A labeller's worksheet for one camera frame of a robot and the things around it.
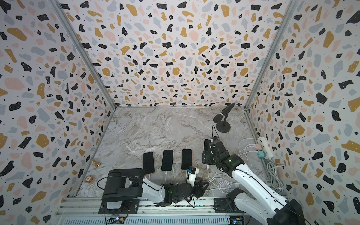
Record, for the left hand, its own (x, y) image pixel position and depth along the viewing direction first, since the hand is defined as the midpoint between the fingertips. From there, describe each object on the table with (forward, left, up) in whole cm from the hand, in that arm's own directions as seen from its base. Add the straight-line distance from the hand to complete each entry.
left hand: (209, 183), depth 75 cm
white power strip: (+24, -42, -6) cm, 48 cm away
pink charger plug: (+25, -38, -7) cm, 47 cm away
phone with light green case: (+21, 0, +6) cm, 22 cm away
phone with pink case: (+15, +37, -8) cm, 41 cm away
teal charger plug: (+20, -38, -7) cm, 43 cm away
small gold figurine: (+15, +69, -6) cm, 70 cm away
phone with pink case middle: (+17, +12, -6) cm, 22 cm away
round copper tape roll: (+5, +67, -4) cm, 68 cm away
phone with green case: (+17, +25, -8) cm, 31 cm away
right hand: (+15, 0, +3) cm, 15 cm away
